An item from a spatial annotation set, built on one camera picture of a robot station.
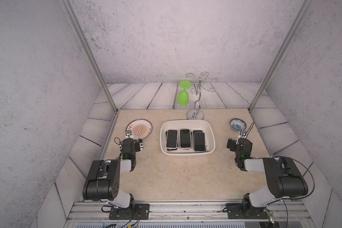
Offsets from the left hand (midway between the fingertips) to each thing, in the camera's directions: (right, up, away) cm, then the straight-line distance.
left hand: (133, 139), depth 94 cm
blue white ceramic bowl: (+74, +9, +14) cm, 76 cm away
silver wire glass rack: (+45, +17, +21) cm, 53 cm away
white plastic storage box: (+50, +8, +8) cm, 51 cm away
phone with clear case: (+34, 0, +2) cm, 34 cm away
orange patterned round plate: (+1, +6, +14) cm, 15 cm away
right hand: (+69, 0, -1) cm, 69 cm away
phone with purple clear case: (+44, -2, +2) cm, 44 cm away
